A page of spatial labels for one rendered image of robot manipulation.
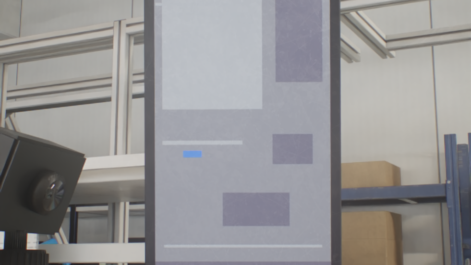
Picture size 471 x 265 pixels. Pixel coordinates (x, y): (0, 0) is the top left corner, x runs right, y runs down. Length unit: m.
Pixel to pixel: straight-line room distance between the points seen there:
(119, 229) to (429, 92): 3.02
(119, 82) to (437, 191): 2.39
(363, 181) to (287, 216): 3.23
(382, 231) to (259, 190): 3.18
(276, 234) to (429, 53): 3.81
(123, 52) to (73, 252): 0.79
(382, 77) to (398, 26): 0.35
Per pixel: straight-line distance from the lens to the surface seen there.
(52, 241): 2.82
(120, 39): 2.25
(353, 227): 4.32
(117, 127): 2.20
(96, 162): 1.51
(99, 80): 2.90
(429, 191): 4.20
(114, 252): 1.58
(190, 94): 1.11
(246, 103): 1.10
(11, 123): 2.68
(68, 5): 6.32
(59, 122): 6.10
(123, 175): 1.58
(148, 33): 1.12
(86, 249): 1.62
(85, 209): 5.09
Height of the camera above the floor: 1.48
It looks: 11 degrees up
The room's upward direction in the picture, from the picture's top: straight up
